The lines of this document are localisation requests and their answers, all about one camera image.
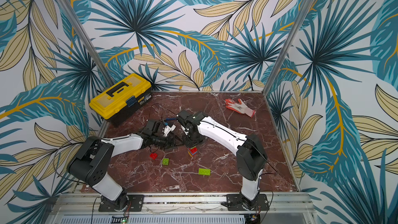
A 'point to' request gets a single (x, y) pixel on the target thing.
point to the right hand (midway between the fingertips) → (191, 144)
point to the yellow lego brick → (189, 153)
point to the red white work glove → (239, 107)
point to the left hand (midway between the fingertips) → (179, 146)
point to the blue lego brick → (193, 154)
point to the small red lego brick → (153, 155)
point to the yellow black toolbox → (122, 99)
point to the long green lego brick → (204, 171)
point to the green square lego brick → (165, 161)
